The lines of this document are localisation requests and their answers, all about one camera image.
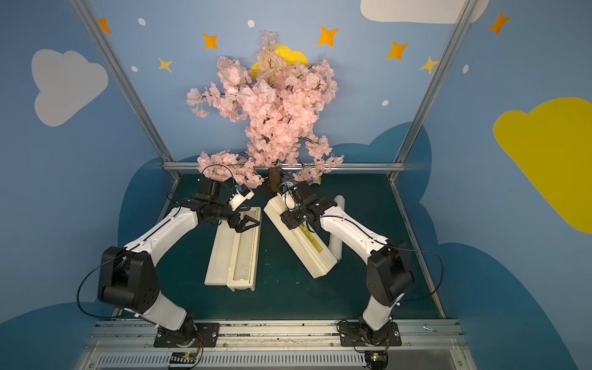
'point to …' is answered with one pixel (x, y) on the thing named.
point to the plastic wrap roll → (336, 244)
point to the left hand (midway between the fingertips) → (253, 211)
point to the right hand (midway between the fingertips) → (294, 211)
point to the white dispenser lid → (217, 270)
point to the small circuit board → (183, 358)
